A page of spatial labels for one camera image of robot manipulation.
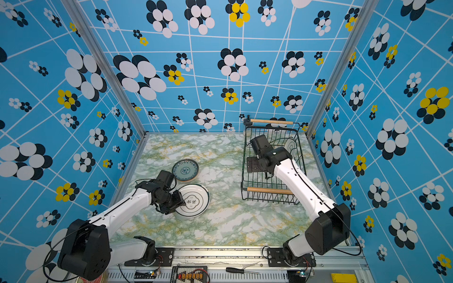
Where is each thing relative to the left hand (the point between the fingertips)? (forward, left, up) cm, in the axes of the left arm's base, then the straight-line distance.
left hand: (185, 203), depth 84 cm
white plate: (+3, -5, -2) cm, 6 cm away
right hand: (+13, -37, +15) cm, 42 cm away
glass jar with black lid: (+52, -33, +7) cm, 62 cm away
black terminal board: (-28, -6, -2) cm, 28 cm away
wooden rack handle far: (+43, -46, +15) cm, 65 cm away
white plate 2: (+20, +4, -2) cm, 21 cm away
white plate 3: (+32, -57, +6) cm, 65 cm away
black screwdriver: (-26, -26, -4) cm, 37 cm away
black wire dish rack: (+11, -38, -3) cm, 40 cm away
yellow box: (-29, -64, -3) cm, 70 cm away
